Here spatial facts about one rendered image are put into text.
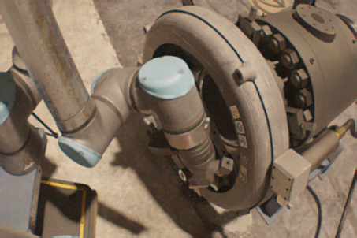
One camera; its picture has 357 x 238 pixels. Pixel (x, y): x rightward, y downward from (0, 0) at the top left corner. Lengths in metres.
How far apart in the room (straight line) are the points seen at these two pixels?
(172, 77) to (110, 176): 1.17
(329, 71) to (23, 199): 1.15
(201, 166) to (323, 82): 0.63
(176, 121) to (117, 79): 0.14
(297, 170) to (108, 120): 0.49
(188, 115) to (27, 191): 0.52
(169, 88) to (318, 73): 0.70
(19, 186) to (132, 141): 1.03
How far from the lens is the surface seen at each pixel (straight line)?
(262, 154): 0.87
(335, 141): 1.02
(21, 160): 0.90
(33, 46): 0.50
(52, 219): 1.30
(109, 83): 0.67
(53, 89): 0.53
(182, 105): 0.61
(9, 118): 0.78
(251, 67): 0.82
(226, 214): 1.64
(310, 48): 1.18
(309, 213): 1.81
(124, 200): 1.64
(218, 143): 1.17
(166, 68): 0.61
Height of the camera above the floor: 1.50
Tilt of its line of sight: 52 degrees down
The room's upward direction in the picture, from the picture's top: 5 degrees clockwise
